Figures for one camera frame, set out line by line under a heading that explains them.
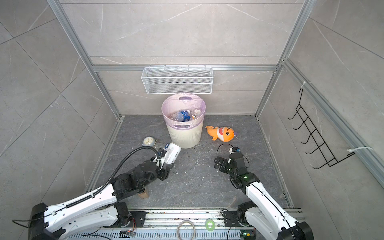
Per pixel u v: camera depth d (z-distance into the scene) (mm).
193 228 707
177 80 1004
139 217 733
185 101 955
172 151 716
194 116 878
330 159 591
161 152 612
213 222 728
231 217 739
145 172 532
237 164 624
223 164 736
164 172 647
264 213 482
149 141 1000
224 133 980
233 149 749
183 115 927
